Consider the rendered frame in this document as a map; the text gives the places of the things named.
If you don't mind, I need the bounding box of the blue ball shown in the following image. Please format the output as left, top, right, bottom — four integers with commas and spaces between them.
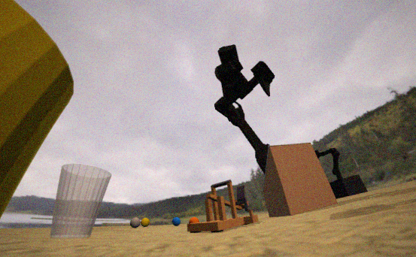
172, 217, 181, 226

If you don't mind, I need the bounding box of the clear plastic cup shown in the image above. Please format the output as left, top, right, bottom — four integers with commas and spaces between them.
50, 163, 112, 239

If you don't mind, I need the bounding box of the yellow ball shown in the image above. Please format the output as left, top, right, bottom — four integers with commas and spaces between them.
141, 218, 150, 227

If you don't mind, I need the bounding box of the orange wooden catapult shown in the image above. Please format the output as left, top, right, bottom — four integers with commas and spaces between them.
187, 180, 259, 233

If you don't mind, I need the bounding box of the orange ball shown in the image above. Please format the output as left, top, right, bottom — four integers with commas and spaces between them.
189, 217, 199, 224

